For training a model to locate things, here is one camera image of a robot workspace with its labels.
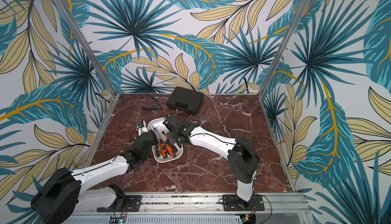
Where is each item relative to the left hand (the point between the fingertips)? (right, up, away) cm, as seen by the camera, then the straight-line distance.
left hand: (152, 131), depth 86 cm
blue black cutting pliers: (-5, +14, +24) cm, 28 cm away
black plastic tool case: (+17, +19, +23) cm, 35 cm away
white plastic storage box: (+1, +4, +2) cm, 5 cm away
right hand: (+12, -1, -1) cm, 12 cm away
